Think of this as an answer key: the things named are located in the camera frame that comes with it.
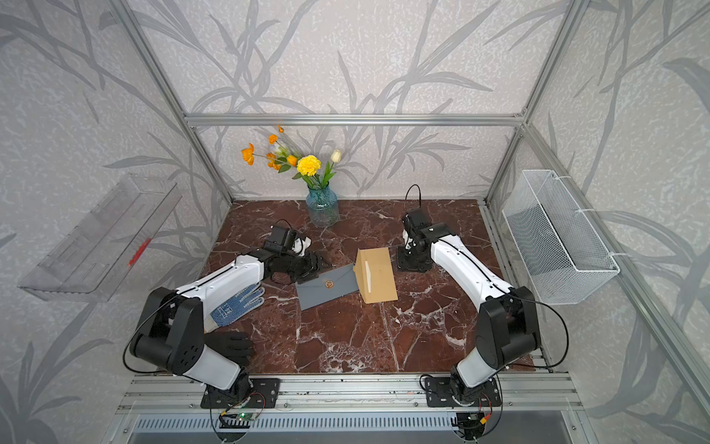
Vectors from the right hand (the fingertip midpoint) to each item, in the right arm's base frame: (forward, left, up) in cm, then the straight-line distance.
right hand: (401, 264), depth 86 cm
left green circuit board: (-38, +42, -11) cm, 58 cm away
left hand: (-1, +24, -1) cm, 24 cm away
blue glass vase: (+27, +28, -1) cm, 39 cm away
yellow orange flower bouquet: (+40, +43, +13) cm, 60 cm away
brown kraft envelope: (+1, +8, -13) cm, 16 cm away
